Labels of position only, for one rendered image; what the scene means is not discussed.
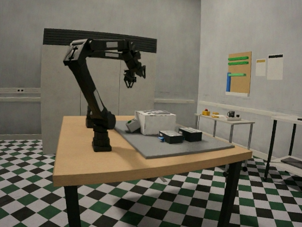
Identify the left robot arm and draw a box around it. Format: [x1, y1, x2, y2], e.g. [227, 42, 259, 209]
[86, 51, 142, 122]

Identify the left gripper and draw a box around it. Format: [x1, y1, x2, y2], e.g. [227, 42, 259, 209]
[124, 76, 135, 88]

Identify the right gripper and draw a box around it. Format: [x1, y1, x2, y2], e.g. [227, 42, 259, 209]
[123, 57, 146, 80]

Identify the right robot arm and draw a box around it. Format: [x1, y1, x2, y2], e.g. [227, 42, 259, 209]
[63, 39, 141, 151]

